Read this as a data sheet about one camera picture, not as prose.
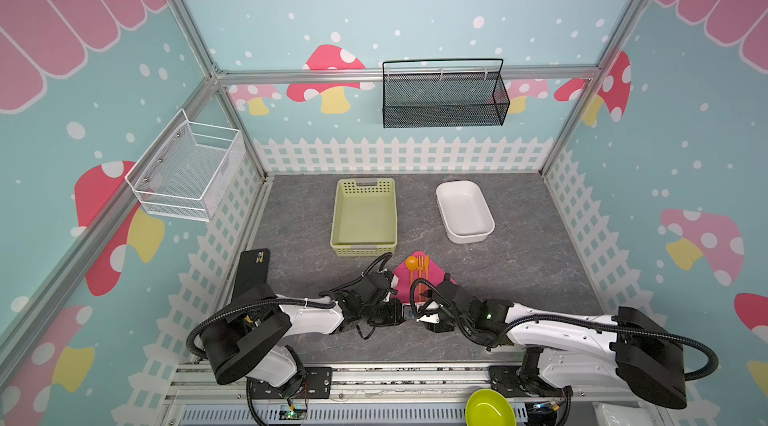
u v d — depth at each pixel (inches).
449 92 36.9
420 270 37.0
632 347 16.3
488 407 28.0
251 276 35.8
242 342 17.2
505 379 29.2
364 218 39.5
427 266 37.2
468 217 41.5
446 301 23.2
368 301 27.0
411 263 37.2
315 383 29.4
